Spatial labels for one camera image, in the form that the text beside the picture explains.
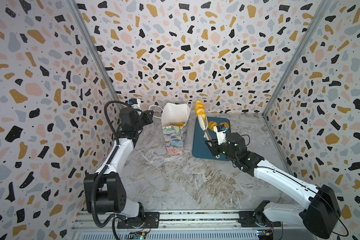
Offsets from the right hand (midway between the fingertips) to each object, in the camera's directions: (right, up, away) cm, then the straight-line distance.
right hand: (205, 138), depth 76 cm
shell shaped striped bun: (+18, +7, +33) cm, 39 cm away
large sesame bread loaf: (-14, +8, +30) cm, 34 cm away
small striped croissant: (-2, +16, +4) cm, 16 cm away
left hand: (-27, +16, +4) cm, 32 cm away
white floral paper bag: (-18, +12, +22) cm, 30 cm away
